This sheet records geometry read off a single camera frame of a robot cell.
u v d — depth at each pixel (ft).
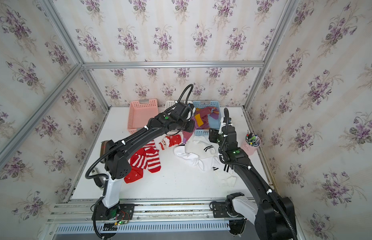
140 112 3.91
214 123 3.64
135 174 2.74
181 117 2.11
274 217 1.28
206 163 2.90
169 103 3.80
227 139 1.95
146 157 2.95
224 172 2.84
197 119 2.75
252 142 2.87
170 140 3.22
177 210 2.45
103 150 2.99
